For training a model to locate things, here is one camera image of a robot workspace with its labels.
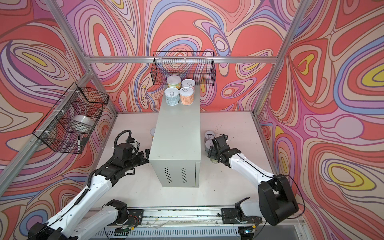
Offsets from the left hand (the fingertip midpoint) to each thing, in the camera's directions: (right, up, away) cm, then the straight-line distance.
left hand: (150, 153), depth 81 cm
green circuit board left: (-10, -37, -9) cm, 39 cm away
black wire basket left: (-35, +16, -11) cm, 40 cm away
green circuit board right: (+50, -36, -9) cm, 62 cm away
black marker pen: (-32, +6, -9) cm, 34 cm away
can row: (+37, -7, +10) cm, 39 cm away
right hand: (+39, -3, +8) cm, 40 cm away
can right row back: (+32, +10, -9) cm, 35 cm away
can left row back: (-4, +11, +20) cm, 23 cm away
